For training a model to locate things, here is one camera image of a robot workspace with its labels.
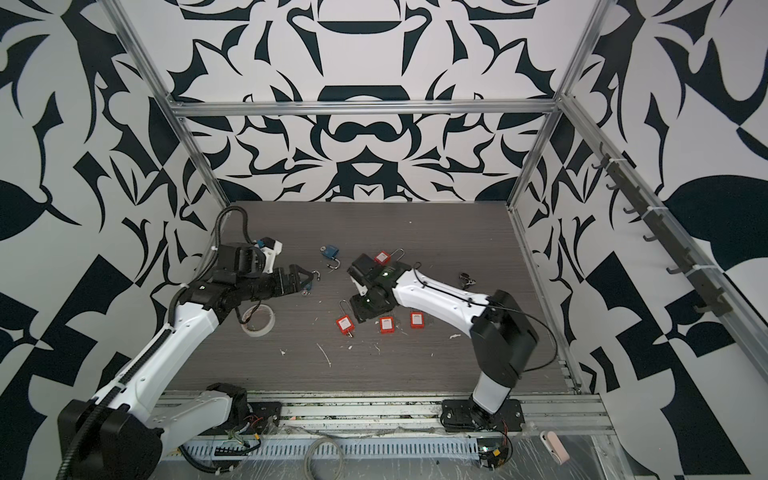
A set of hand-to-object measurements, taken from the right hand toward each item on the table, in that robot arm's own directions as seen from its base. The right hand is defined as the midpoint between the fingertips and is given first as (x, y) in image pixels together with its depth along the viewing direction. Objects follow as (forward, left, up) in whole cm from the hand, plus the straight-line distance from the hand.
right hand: (363, 310), depth 83 cm
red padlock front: (0, +6, -8) cm, 10 cm away
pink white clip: (-30, -44, -7) cm, 54 cm away
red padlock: (-1, -7, -9) cm, 11 cm away
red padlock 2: (0, -15, -8) cm, 17 cm away
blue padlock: (+25, +13, -7) cm, 29 cm away
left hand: (+5, +15, +10) cm, 19 cm away
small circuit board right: (-31, -31, -11) cm, 45 cm away
